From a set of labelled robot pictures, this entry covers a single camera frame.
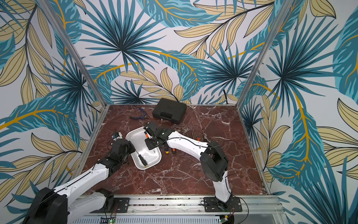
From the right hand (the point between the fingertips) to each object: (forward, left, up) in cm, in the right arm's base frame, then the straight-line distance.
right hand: (149, 142), depth 84 cm
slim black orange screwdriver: (+3, +2, +3) cm, 5 cm away
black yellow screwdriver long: (-2, -10, -11) cm, 15 cm away
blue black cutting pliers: (+28, +10, -10) cm, 32 cm away
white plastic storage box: (+5, +9, -3) cm, 11 cm away
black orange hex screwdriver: (+14, -28, -12) cm, 33 cm away
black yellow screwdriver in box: (-9, +4, -9) cm, 13 cm away
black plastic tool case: (+31, -14, -7) cm, 35 cm away
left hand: (+1, +12, -3) cm, 12 cm away
